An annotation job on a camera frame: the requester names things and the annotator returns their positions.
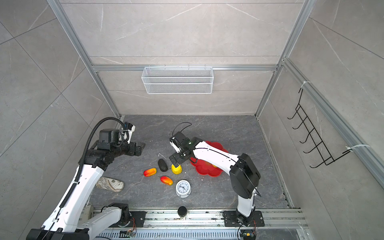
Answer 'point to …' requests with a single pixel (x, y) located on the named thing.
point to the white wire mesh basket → (176, 80)
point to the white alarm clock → (183, 188)
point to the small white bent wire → (158, 155)
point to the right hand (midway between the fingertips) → (180, 155)
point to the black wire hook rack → (323, 150)
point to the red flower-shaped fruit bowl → (204, 168)
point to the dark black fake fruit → (162, 165)
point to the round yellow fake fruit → (176, 170)
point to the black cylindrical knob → (182, 211)
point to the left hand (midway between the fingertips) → (135, 139)
